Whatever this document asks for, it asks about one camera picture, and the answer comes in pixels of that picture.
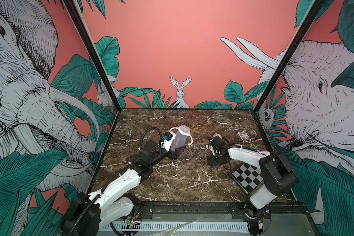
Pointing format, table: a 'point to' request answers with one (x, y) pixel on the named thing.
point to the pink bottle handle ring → (179, 131)
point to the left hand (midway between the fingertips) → (180, 140)
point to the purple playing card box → (244, 136)
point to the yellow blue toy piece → (252, 146)
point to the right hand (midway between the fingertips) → (213, 159)
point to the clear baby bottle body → (180, 141)
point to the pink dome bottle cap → (216, 134)
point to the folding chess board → (248, 177)
